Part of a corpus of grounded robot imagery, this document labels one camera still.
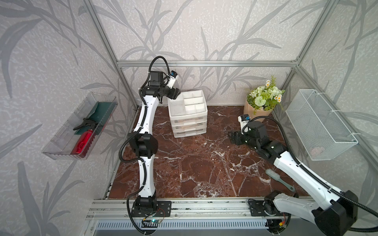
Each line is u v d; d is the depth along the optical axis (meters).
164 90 0.75
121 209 0.75
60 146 0.58
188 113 0.88
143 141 0.57
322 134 0.60
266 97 0.83
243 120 0.67
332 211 0.37
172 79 0.79
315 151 0.72
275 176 0.81
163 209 0.73
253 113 0.94
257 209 0.73
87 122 0.66
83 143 0.59
